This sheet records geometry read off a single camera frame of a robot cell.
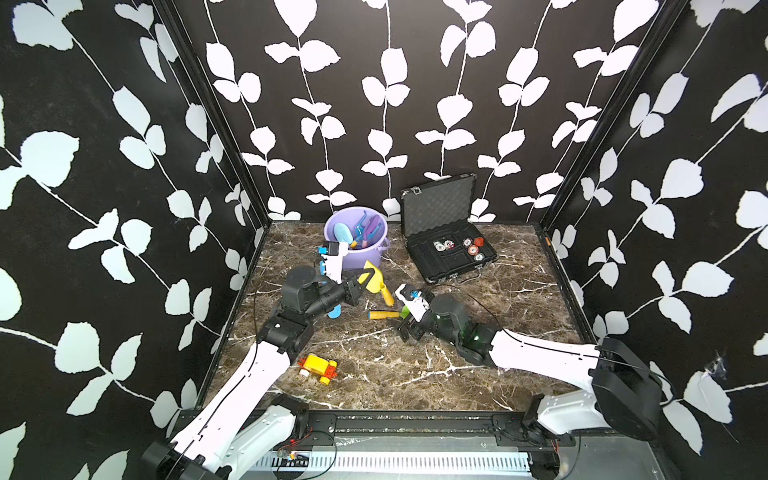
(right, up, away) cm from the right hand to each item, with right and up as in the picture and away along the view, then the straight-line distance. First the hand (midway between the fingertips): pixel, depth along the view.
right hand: (397, 301), depth 78 cm
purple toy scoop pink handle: (-9, +22, +22) cm, 32 cm away
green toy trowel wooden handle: (-4, -7, +15) cm, 17 cm away
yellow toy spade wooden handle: (-3, +2, -1) cm, 4 cm away
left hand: (-6, +10, -9) cm, 14 cm away
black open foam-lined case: (+17, +21, +36) cm, 45 cm away
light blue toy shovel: (-19, +19, +22) cm, 35 cm away
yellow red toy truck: (-20, -18, +1) cm, 27 cm away
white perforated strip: (-1, -37, -8) cm, 38 cm away
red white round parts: (+29, +16, +34) cm, 47 cm away
